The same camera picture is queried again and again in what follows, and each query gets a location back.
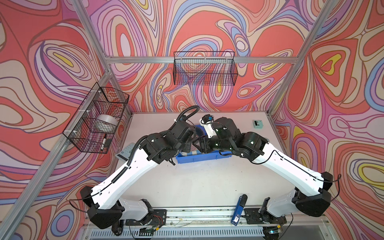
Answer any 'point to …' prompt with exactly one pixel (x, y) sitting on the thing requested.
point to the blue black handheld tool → (239, 209)
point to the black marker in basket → (103, 141)
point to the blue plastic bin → (181, 158)
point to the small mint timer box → (257, 124)
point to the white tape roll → (105, 123)
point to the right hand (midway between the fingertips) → (198, 145)
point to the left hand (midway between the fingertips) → (187, 139)
